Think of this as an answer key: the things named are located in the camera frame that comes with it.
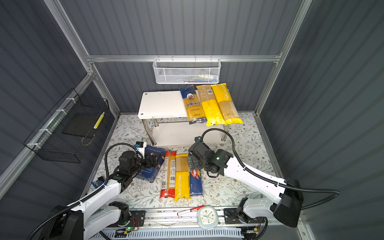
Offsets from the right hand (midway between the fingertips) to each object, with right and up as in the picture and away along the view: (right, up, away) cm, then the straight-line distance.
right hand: (198, 160), depth 77 cm
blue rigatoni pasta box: (-28, -9, +6) cm, 30 cm away
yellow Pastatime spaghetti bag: (-9, -13, +8) cm, 17 cm away
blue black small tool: (-55, -13, +6) cm, 57 cm away
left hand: (-26, +2, +9) cm, 27 cm away
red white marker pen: (-5, -26, -1) cm, 26 cm away
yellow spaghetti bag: (+6, +25, -2) cm, 26 cm away
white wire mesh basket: (-9, +64, +47) cm, 80 cm away
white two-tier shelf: (-24, +20, +39) cm, 50 cm away
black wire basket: (-64, +15, -4) cm, 66 cm away
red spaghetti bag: (-17, -17, +4) cm, 24 cm away
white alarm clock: (+4, -27, -5) cm, 27 cm away
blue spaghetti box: (-1, -14, +6) cm, 15 cm away
